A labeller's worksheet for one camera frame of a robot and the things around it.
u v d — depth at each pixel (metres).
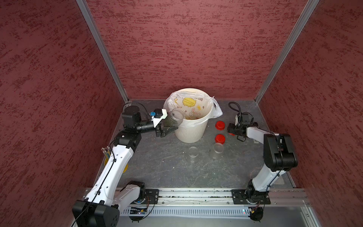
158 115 0.52
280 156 0.48
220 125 1.03
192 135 1.02
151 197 0.72
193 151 0.88
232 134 0.97
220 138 0.97
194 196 0.76
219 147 0.84
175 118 0.57
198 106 0.92
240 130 0.74
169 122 0.58
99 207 0.37
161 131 0.59
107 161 0.45
